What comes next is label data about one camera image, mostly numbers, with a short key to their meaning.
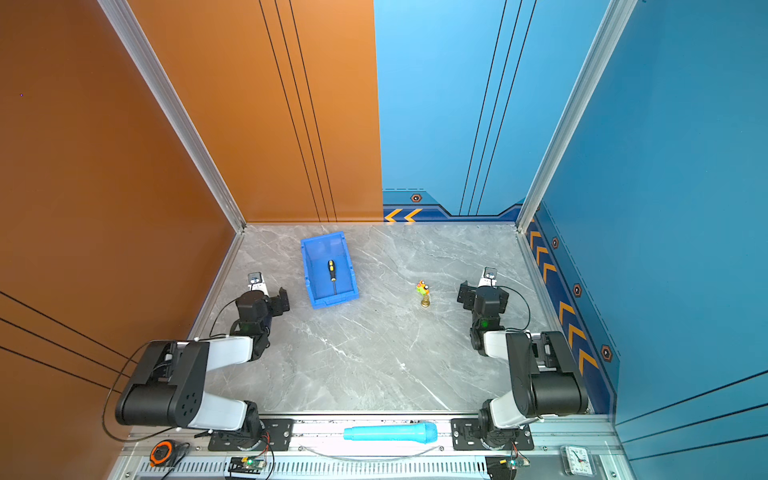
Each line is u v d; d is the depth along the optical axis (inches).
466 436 28.5
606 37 28.7
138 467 27.8
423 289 39.0
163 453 27.0
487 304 27.5
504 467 27.6
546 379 17.7
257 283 31.4
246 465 27.8
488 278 31.6
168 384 17.5
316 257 41.7
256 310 28.0
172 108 33.8
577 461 26.9
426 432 27.9
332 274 41.2
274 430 29.4
